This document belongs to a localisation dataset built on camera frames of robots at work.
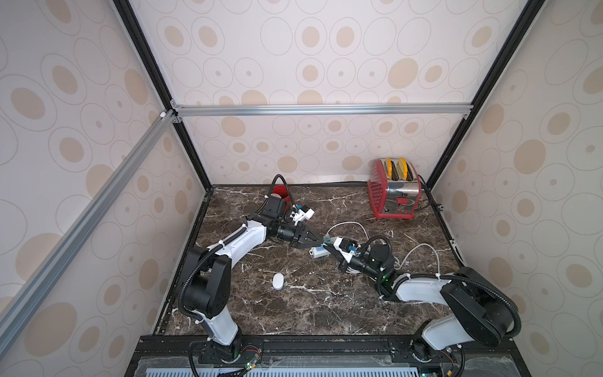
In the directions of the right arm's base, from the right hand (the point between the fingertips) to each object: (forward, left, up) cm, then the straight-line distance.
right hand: (333, 241), depth 81 cm
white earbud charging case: (-9, +20, -15) cm, 26 cm away
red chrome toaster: (+27, -25, 0) cm, 37 cm away
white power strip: (+3, +5, -13) cm, 14 cm away
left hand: (-4, +4, +5) cm, 7 cm away
